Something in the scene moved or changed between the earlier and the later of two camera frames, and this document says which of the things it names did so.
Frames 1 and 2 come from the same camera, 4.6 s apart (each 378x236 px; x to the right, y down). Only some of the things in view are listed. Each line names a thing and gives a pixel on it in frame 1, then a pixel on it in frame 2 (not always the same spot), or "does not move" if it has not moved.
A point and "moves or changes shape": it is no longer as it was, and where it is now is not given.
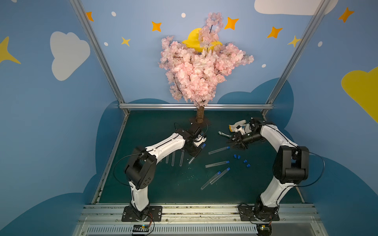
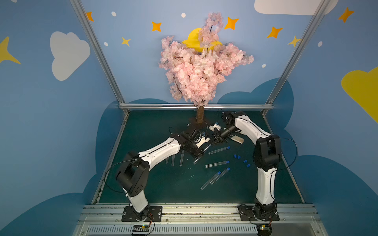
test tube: x=173 y=154 does not move
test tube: x=181 y=159 does not move
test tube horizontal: x=193 y=158 moves or changes shape
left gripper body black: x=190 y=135 does not move
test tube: x=218 y=150 does not move
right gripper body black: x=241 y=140 -> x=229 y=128
